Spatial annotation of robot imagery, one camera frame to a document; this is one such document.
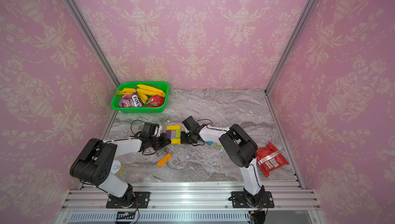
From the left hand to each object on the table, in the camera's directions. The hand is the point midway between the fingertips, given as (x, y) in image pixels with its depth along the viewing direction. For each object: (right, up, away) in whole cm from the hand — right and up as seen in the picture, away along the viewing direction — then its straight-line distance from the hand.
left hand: (172, 142), depth 93 cm
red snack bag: (+54, -7, -11) cm, 55 cm away
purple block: (-3, +4, +5) cm, 7 cm away
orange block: (-3, -9, -6) cm, 11 cm away
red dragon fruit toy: (-13, +25, +11) cm, 30 cm away
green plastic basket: (-11, +37, +23) cm, 45 cm away
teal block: (+23, 0, 0) cm, 23 cm away
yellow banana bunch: (-24, +33, +16) cm, 44 cm away
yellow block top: (-1, +8, +7) cm, 10 cm away
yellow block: (+2, 0, 0) cm, 2 cm away
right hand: (+3, -1, -1) cm, 4 cm away
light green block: (+3, +4, +4) cm, 6 cm away
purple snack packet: (-31, +25, +13) cm, 42 cm away
